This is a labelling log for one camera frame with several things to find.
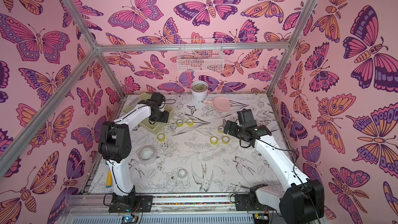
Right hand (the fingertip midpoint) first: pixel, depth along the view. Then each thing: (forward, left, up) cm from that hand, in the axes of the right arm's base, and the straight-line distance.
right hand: (228, 129), depth 82 cm
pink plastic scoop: (+31, +2, -15) cm, 35 cm away
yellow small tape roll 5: (+1, +7, -15) cm, 17 cm away
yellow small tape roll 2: (+14, +23, -15) cm, 31 cm away
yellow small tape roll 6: (+2, 0, -16) cm, 16 cm away
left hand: (+14, +38, -10) cm, 42 cm away
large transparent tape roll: (-8, +46, -14) cm, 49 cm away
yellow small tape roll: (+14, +30, -15) cm, 36 cm away
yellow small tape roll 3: (+3, +41, -16) cm, 44 cm away
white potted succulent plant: (+36, +17, -5) cm, 40 cm away
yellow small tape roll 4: (+10, +2, -16) cm, 19 cm away
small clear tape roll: (-18, +25, -16) cm, 34 cm away
